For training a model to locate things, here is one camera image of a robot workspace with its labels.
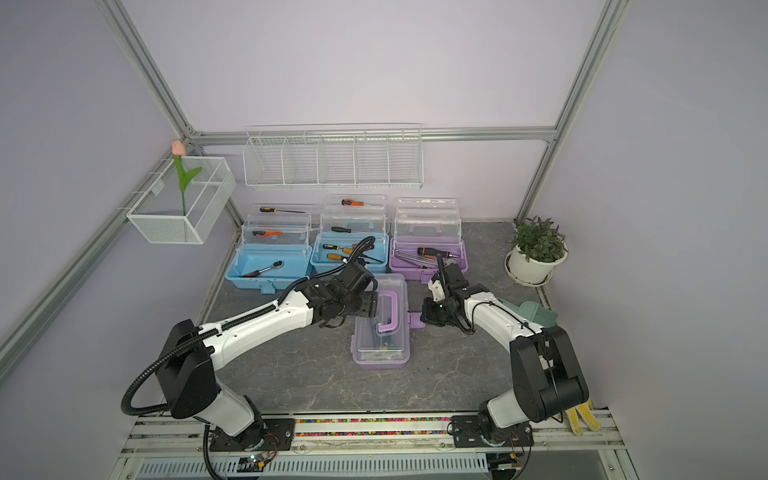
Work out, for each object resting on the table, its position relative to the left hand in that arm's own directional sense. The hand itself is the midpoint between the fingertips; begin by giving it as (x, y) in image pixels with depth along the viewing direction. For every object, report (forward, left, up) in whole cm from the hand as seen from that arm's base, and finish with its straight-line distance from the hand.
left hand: (365, 303), depth 83 cm
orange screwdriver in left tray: (+33, +36, -5) cm, 49 cm away
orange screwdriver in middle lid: (+44, +7, -2) cm, 45 cm away
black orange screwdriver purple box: (+26, -24, -11) cm, 37 cm away
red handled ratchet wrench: (+22, +40, -13) cm, 47 cm away
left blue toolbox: (+31, +34, -10) cm, 47 cm away
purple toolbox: (-10, -4, -4) cm, 12 cm away
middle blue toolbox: (+43, +8, -10) cm, 44 cm away
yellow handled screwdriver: (+27, +12, -12) cm, 32 cm away
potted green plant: (+14, -53, +4) cm, 55 cm away
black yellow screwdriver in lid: (+43, +33, -2) cm, 54 cm away
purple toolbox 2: (+35, -22, -6) cm, 42 cm away
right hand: (-1, -16, -8) cm, 18 cm away
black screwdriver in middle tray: (+35, +9, -6) cm, 36 cm away
